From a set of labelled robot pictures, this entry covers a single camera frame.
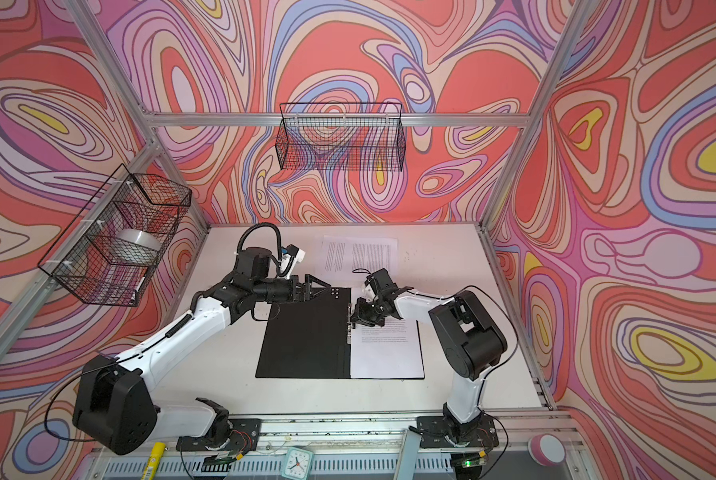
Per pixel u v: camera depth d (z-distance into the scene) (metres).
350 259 1.09
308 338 0.90
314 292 0.70
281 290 0.69
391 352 0.87
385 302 0.72
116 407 0.40
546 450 0.67
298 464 0.68
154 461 0.69
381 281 0.77
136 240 0.73
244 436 0.72
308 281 0.69
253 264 0.62
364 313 0.84
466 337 0.49
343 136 0.96
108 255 0.73
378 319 0.82
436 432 0.73
